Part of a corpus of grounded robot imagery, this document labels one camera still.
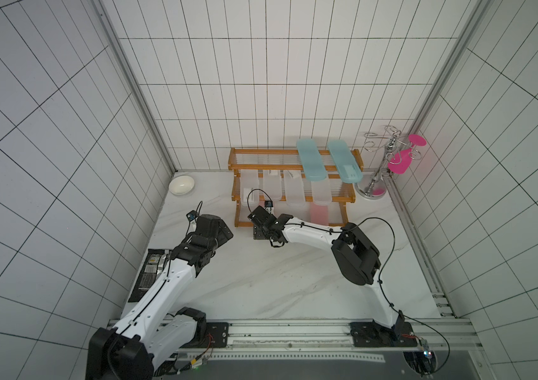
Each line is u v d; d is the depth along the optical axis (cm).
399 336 63
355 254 53
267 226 73
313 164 81
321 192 90
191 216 71
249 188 90
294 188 93
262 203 90
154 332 44
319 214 103
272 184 93
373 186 112
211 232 62
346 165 81
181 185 110
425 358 70
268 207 86
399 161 106
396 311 62
